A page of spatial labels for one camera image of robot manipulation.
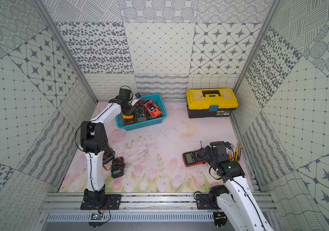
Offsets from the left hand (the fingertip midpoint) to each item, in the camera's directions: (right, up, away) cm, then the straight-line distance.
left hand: (128, 105), depth 103 cm
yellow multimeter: (0, -9, -3) cm, 9 cm away
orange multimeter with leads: (+18, -3, +1) cm, 18 cm away
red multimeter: (+43, -34, -16) cm, 58 cm away
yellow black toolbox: (+58, +1, -3) cm, 58 cm away
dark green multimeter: (+9, -7, -1) cm, 11 cm away
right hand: (+52, -31, -25) cm, 65 cm away
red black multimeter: (+2, -12, -2) cm, 12 cm away
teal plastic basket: (-5, -12, -3) cm, 13 cm away
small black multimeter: (0, -38, -21) cm, 44 cm away
